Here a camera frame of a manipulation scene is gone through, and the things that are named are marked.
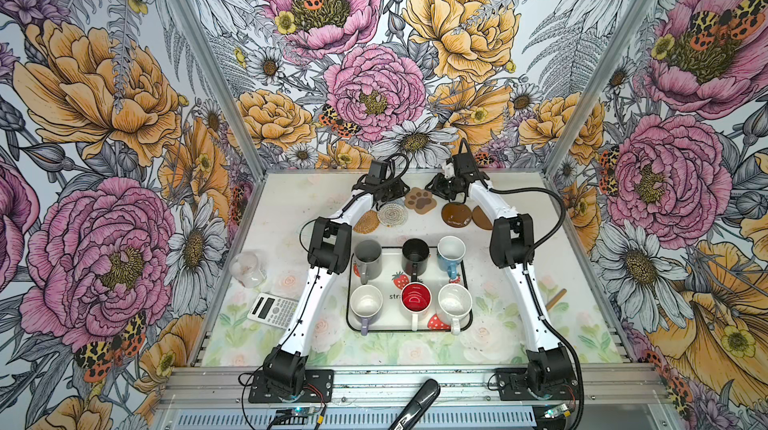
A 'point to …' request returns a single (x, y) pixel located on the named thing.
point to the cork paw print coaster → (421, 201)
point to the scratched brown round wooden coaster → (455, 214)
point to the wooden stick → (556, 299)
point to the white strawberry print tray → (391, 280)
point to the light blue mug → (450, 253)
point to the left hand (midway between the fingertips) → (407, 193)
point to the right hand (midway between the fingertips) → (429, 193)
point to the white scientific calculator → (273, 310)
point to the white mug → (455, 300)
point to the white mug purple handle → (366, 301)
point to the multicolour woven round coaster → (392, 214)
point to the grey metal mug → (368, 260)
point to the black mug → (415, 257)
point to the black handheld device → (416, 406)
